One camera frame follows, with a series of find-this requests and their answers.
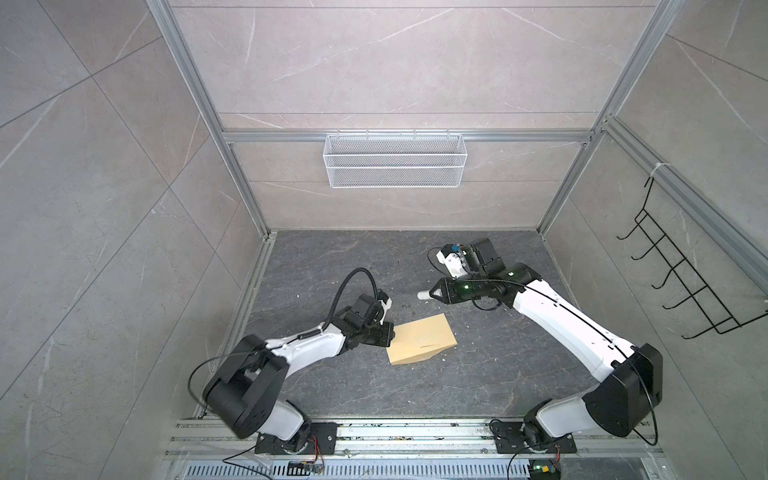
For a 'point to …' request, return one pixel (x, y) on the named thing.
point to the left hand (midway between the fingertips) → (395, 328)
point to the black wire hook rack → (697, 290)
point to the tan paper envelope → (420, 339)
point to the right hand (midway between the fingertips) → (434, 290)
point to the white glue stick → (424, 295)
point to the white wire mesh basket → (395, 161)
